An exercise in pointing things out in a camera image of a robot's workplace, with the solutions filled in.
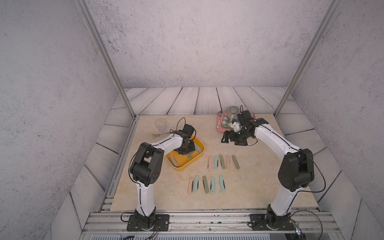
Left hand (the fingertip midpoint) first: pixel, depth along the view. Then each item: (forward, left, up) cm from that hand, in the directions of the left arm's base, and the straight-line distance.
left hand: (194, 151), depth 96 cm
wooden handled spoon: (+15, +25, -2) cm, 30 cm away
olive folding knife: (-6, -18, -3) cm, 19 cm away
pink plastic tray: (+34, -22, -2) cm, 40 cm away
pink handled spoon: (+23, -18, -1) cm, 29 cm away
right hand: (-1, -20, +11) cm, 23 cm away
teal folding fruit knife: (-19, -1, -3) cm, 20 cm away
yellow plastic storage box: (-6, +6, +1) cm, 9 cm away
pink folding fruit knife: (-7, -10, -2) cm, 12 cm away
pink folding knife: (-7, -21, -2) cm, 22 cm away
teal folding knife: (-21, -10, -3) cm, 23 cm away
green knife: (+4, -2, -2) cm, 5 cm away
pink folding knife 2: (-20, +2, -3) cm, 21 cm away
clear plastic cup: (+24, +24, +1) cm, 34 cm away
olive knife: (-7, -26, -3) cm, 27 cm away
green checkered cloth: (+25, -25, 0) cm, 35 cm away
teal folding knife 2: (-21, -16, -3) cm, 26 cm away
